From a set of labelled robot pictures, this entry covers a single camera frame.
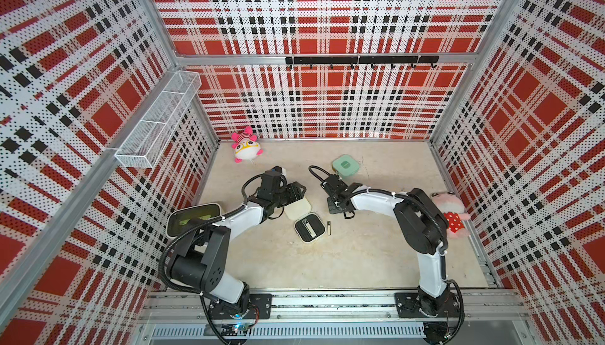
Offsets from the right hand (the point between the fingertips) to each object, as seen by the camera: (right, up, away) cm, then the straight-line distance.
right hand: (341, 204), depth 97 cm
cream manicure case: (-17, -1, -6) cm, 18 cm away
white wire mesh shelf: (-79, +25, -3) cm, 83 cm away
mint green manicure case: (+3, +16, +11) cm, 20 cm away
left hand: (-15, +7, -6) cm, 18 cm away
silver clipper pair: (-6, -8, -7) cm, 12 cm away
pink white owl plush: (-44, +25, +12) cm, 52 cm away
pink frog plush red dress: (+42, 0, -8) cm, 43 cm away
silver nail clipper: (-13, -8, -7) cm, 17 cm away
